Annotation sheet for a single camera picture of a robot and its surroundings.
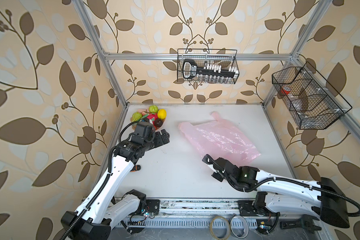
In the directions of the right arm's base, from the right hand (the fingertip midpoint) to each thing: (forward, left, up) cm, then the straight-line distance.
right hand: (213, 164), depth 80 cm
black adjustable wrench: (-26, -40, -8) cm, 49 cm away
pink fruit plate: (+45, +48, -4) cm, 66 cm away
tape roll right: (-27, -10, -10) cm, 30 cm away
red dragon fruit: (+36, +37, 0) cm, 52 cm away
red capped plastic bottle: (+31, -41, +24) cm, 57 cm away
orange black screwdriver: (+2, +44, -7) cm, 45 cm away
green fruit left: (+36, +48, 0) cm, 60 cm away
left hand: (+9, +26, +15) cm, 31 cm away
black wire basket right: (+20, -49, +25) cm, 59 cm away
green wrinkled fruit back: (+42, +37, +1) cm, 56 cm away
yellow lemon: (+36, +31, +1) cm, 48 cm away
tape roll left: (-28, -3, -6) cm, 29 cm away
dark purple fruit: (+31, +32, -1) cm, 45 cm away
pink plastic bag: (+15, -6, +1) cm, 16 cm away
